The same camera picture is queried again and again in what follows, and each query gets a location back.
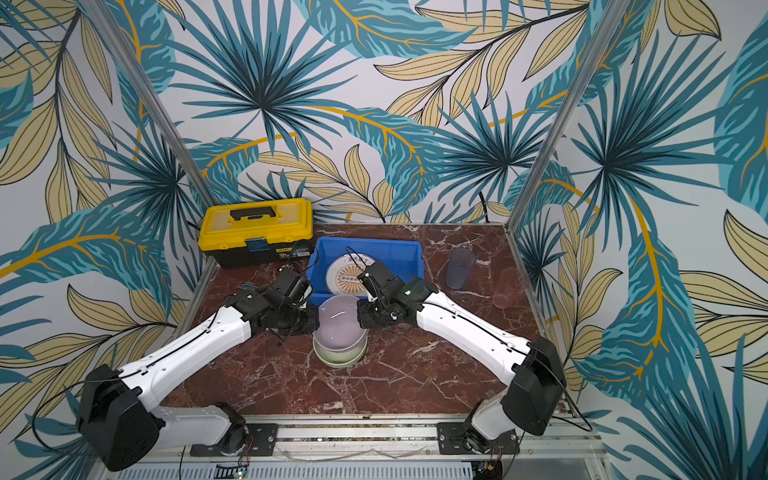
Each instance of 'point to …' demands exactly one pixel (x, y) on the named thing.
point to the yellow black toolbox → (256, 233)
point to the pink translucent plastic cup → (512, 282)
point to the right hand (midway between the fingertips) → (359, 320)
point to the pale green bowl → (341, 359)
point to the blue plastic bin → (406, 255)
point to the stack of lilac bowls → (339, 327)
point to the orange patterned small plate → (344, 271)
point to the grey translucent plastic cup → (461, 262)
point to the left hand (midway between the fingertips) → (318, 326)
